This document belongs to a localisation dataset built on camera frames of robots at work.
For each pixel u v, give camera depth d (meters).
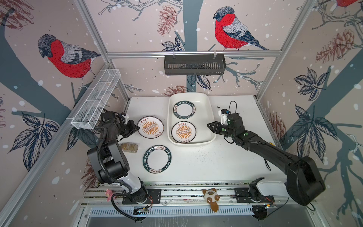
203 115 1.11
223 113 0.76
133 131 0.78
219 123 0.74
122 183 0.50
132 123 0.79
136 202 0.71
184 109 1.11
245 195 0.73
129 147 0.88
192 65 1.06
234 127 0.64
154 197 0.73
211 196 0.71
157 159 0.86
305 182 0.41
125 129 0.76
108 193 0.73
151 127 0.92
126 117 0.85
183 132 0.98
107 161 0.48
